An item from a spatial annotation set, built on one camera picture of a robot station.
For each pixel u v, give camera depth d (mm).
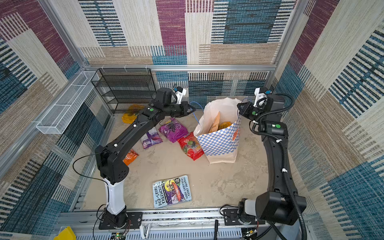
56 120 704
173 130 1017
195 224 729
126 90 1116
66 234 702
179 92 724
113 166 482
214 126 889
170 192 795
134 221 733
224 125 954
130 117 1091
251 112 625
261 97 634
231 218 730
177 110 690
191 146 938
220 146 786
